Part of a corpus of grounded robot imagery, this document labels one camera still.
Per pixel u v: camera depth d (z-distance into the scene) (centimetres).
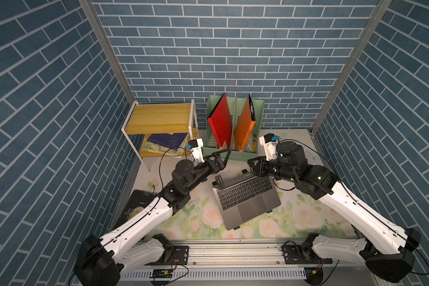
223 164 60
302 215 85
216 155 60
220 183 82
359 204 42
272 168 55
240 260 74
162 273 72
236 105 105
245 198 83
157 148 90
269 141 58
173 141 92
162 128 76
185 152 63
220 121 90
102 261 38
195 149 63
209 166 61
